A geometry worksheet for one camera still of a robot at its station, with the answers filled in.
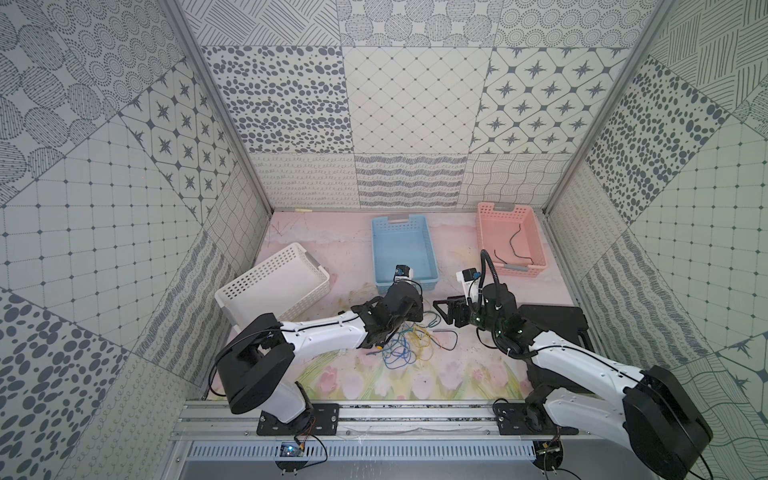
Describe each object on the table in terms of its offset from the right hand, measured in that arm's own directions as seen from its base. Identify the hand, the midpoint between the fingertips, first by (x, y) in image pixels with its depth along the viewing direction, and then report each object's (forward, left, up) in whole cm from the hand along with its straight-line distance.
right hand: (443, 304), depth 83 cm
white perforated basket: (+11, +52, -9) cm, 53 cm away
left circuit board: (-33, +39, -12) cm, 52 cm away
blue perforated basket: (+31, +13, -11) cm, 35 cm away
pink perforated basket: (+33, -30, -10) cm, 46 cm away
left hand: (-1, +3, +2) cm, 4 cm away
